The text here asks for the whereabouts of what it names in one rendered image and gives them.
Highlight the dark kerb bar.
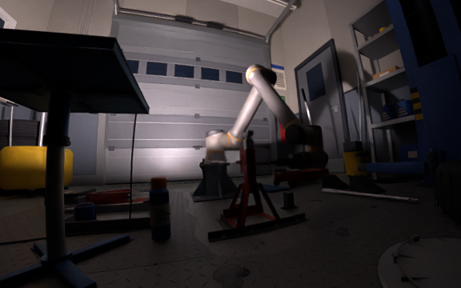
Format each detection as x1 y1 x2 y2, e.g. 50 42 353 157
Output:
207 212 308 243

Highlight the grey shelf unit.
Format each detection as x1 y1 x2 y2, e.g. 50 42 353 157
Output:
349 0 420 166

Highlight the black tyre stack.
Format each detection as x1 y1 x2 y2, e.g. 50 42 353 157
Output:
0 118 42 154

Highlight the red axle stand column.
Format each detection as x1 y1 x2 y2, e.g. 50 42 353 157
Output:
239 130 257 185

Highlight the dark pedestal table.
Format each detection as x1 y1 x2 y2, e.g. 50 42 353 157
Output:
0 25 150 288

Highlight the blue lift post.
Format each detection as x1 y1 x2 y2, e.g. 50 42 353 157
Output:
359 0 461 175

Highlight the red floor jack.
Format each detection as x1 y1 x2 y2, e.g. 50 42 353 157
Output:
273 167 331 189

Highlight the small blue tin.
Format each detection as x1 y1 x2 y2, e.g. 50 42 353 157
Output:
74 202 97 222

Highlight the white round disc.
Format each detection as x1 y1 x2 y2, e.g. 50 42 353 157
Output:
377 234 461 288

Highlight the black wheel chock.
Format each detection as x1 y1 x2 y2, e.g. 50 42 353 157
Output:
348 175 387 194

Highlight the black hanging cable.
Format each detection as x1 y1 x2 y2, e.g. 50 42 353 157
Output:
128 112 138 222

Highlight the white tube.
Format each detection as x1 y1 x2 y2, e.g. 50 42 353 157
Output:
321 187 421 204

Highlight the grey garage door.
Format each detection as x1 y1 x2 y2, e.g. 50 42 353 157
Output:
103 14 275 186

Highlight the brown cardboard box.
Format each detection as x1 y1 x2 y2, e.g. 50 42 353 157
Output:
371 65 400 80

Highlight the yellow bin black lid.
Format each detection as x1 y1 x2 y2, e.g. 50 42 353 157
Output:
342 140 371 178

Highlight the small dark cylinder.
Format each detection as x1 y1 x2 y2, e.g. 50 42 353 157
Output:
282 191 298 210

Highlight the grey door with window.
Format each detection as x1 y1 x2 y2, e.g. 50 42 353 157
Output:
294 38 352 162

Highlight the yellow drum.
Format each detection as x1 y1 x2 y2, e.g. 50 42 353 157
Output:
0 145 74 191

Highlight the red flat creeper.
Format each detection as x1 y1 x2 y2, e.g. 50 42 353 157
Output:
88 188 132 206

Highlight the red axle stand base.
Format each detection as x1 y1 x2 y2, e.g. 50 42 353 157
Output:
219 159 282 230

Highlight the blue bottle orange cap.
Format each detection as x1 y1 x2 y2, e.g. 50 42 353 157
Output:
148 176 172 242

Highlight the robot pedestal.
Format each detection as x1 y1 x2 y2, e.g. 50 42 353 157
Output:
191 158 239 199

